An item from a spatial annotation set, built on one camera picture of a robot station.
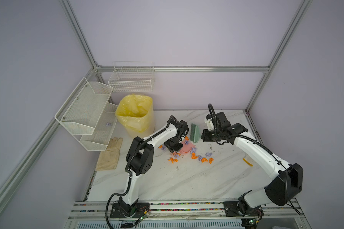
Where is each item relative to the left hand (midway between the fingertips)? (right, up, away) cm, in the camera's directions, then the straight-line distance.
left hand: (171, 151), depth 87 cm
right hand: (+17, +10, -7) cm, 21 cm away
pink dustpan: (+10, 0, +10) cm, 15 cm away
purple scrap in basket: (-42, +17, +6) cm, 46 cm away
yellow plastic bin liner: (-27, +26, +17) cm, 41 cm away
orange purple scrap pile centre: (+19, -5, +5) cm, 20 cm away
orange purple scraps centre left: (+3, -3, +4) cm, 6 cm away
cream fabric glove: (-41, -6, +4) cm, 42 cm away
